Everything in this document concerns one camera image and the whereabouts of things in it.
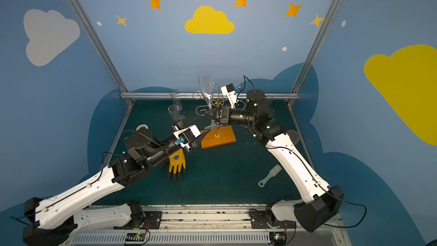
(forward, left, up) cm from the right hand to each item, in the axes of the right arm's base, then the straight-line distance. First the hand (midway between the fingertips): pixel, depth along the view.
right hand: (209, 113), depth 62 cm
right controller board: (-33, -32, -44) cm, 63 cm away
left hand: (-5, +2, +4) cm, 7 cm away
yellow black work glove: (-5, +19, -38) cm, 42 cm away
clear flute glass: (+29, +24, -22) cm, 44 cm away
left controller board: (-37, +31, -43) cm, 65 cm away
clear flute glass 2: (+21, +24, -25) cm, 40 cm away
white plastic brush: (-5, -32, -40) cm, 51 cm away
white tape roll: (+21, +47, -39) cm, 64 cm away
